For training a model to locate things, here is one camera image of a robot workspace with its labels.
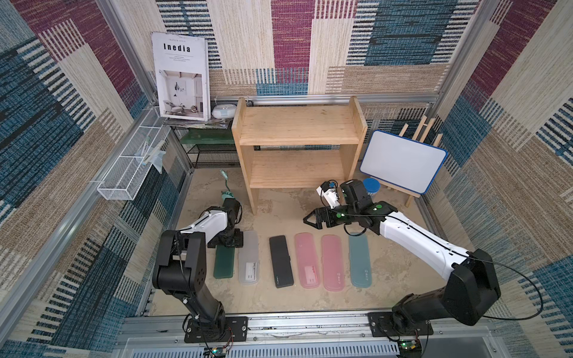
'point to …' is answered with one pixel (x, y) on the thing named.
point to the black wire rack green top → (209, 147)
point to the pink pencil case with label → (307, 264)
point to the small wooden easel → (403, 133)
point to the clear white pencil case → (248, 259)
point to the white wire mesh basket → (123, 180)
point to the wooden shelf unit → (297, 146)
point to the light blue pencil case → (359, 261)
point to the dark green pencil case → (224, 262)
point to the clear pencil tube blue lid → (371, 186)
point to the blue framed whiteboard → (407, 163)
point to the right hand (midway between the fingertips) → (311, 216)
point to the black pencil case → (283, 274)
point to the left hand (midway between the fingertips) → (227, 244)
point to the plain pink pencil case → (334, 277)
